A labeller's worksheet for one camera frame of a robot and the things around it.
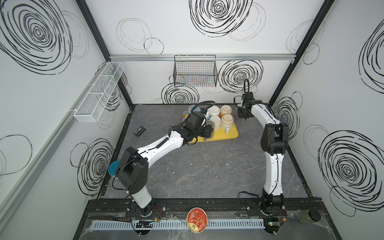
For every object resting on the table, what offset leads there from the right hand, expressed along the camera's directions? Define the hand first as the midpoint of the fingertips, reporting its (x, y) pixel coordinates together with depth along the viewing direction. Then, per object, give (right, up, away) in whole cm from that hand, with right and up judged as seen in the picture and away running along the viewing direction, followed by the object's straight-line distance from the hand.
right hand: (241, 113), depth 105 cm
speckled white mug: (-11, -6, -6) cm, 14 cm away
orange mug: (-11, +3, 0) cm, 12 cm away
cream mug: (-18, -5, -5) cm, 19 cm away
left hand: (-24, -9, -22) cm, 34 cm away
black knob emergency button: (+18, -45, -42) cm, 64 cm away
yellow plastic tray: (-16, -15, -3) cm, 22 cm away
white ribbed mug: (-19, +2, 0) cm, 19 cm away
